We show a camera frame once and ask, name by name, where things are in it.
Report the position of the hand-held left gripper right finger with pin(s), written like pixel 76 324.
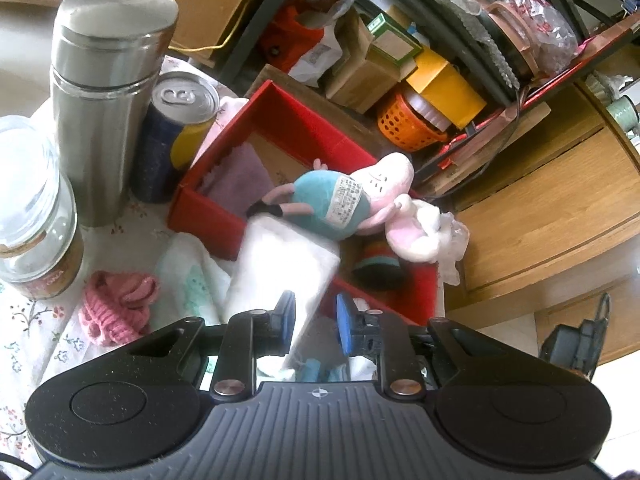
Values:
pixel 346 322

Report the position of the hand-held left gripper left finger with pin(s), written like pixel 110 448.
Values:
pixel 286 320

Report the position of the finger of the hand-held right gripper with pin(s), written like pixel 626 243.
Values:
pixel 602 315

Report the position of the blue face mask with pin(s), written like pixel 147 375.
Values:
pixel 312 370

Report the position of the white sponge block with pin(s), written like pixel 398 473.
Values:
pixel 280 260

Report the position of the dark striped knit hat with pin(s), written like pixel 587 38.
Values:
pixel 377 265

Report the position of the mint and white towel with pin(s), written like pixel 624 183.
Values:
pixel 195 275

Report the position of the white rabbit plush toy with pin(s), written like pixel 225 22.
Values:
pixel 415 235

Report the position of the red cardboard box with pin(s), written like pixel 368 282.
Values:
pixel 210 225

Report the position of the pink pig plush toy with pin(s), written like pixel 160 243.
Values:
pixel 315 200

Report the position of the purple cloth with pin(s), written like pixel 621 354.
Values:
pixel 237 177

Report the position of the pink knitted sock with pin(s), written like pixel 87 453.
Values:
pixel 115 310

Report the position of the wooden cabinet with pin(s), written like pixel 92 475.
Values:
pixel 540 210

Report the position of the orange plastic basket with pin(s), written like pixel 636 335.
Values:
pixel 400 130

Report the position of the blue and yellow can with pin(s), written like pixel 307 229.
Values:
pixel 160 160

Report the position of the green mug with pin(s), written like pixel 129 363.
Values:
pixel 625 112

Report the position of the clear plastic container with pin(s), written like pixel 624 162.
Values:
pixel 432 112

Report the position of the brown cardboard box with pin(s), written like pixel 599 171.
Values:
pixel 360 80

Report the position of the yellow box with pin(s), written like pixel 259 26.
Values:
pixel 445 90

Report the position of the floral tablecloth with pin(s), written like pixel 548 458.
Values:
pixel 30 340

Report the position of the glass jar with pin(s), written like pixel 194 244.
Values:
pixel 35 220

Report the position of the stainless steel thermos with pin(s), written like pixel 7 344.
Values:
pixel 100 110

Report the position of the green box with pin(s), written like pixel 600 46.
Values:
pixel 392 42

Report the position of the red and white plastic bag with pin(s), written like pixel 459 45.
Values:
pixel 295 35

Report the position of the pink patterned plastic bag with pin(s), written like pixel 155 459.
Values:
pixel 545 25

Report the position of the black metal shelf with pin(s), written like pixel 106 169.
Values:
pixel 270 15

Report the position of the clear bubble wrap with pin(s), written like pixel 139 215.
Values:
pixel 470 15

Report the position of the wooden television stand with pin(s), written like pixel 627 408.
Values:
pixel 210 0

